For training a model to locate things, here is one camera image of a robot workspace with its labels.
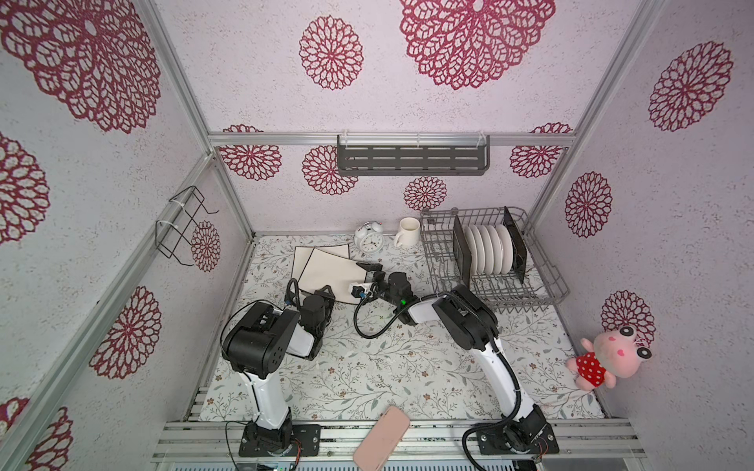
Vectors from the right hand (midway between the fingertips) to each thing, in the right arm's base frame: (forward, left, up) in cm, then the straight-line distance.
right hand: (356, 265), depth 99 cm
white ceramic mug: (+19, -19, -2) cm, 27 cm away
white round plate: (+4, -41, +4) cm, 41 cm away
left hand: (-6, +8, -2) cm, 10 cm away
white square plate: (-1, +11, -1) cm, 11 cm away
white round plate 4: (+5, -50, +4) cm, 51 cm away
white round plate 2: (+5, -44, +4) cm, 44 cm away
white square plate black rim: (+10, +22, -7) cm, 26 cm away
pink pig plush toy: (-31, -67, +5) cm, 74 cm away
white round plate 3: (+3, -46, +5) cm, 47 cm away
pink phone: (-50, -10, -9) cm, 51 cm away
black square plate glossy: (+3, -53, +6) cm, 53 cm away
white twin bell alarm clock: (+13, -3, 0) cm, 13 cm away
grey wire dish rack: (-3, -52, -11) cm, 53 cm away
